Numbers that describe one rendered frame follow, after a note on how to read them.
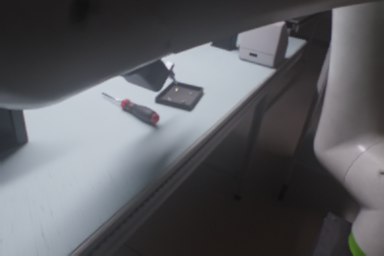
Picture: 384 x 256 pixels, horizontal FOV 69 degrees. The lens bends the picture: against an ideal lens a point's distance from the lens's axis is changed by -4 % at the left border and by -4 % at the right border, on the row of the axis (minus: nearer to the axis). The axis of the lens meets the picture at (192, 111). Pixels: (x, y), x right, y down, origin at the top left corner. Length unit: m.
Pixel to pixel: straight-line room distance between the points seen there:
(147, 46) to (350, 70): 0.40
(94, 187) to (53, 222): 0.07
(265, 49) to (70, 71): 0.84
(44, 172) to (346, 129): 0.50
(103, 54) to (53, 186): 0.29
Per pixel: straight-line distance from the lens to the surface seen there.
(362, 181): 0.57
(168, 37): 0.17
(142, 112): 0.55
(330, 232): 0.74
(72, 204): 0.41
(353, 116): 0.56
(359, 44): 0.51
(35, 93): 0.18
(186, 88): 0.71
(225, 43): 1.10
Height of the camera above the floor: 1.29
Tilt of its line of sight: 28 degrees down
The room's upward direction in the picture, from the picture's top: 7 degrees clockwise
